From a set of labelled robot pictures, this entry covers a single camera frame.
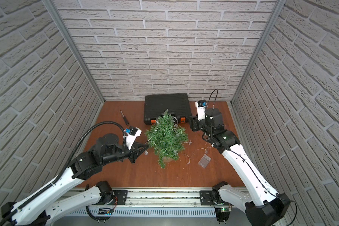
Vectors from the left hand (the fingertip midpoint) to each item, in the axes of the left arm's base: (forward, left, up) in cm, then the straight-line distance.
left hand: (150, 145), depth 63 cm
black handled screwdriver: (+38, +27, -29) cm, 55 cm away
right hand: (+16, -22, +2) cm, 28 cm away
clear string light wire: (+9, -33, -26) cm, 43 cm away
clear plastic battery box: (+2, -31, -26) cm, 40 cm away
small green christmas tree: (+2, -8, +3) cm, 9 cm away
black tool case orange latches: (+49, -16, -23) cm, 56 cm away
